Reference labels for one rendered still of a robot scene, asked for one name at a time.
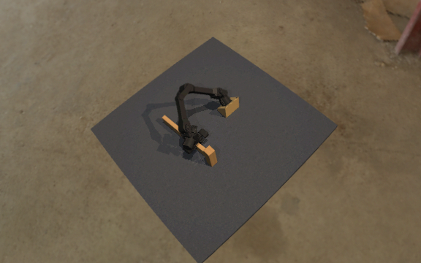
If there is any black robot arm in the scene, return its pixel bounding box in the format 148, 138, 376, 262
175, 83, 232, 150

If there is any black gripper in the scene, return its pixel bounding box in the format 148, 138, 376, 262
183, 129, 208, 154

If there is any brown wooden rail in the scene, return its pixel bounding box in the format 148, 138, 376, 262
162, 115, 205, 156

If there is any brown wooden post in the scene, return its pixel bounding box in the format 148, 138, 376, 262
204, 146, 217, 167

